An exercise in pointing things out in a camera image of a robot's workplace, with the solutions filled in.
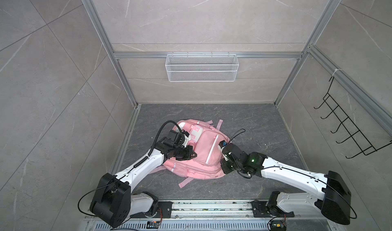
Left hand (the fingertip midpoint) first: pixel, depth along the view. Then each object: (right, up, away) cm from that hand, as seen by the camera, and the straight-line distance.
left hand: (196, 152), depth 81 cm
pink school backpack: (+5, +7, +8) cm, 12 cm away
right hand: (+14, -5, -1) cm, 15 cm away
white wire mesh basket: (+3, +52, +19) cm, 56 cm away
